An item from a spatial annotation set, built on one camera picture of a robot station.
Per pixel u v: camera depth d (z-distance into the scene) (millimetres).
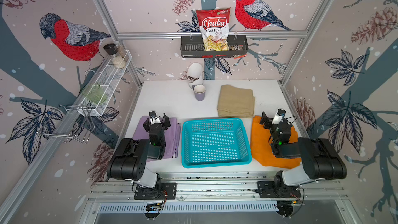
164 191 728
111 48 794
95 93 674
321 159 459
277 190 671
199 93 1039
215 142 899
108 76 819
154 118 763
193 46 1070
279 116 778
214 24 798
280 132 685
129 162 456
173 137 879
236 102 1063
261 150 860
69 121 583
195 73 1163
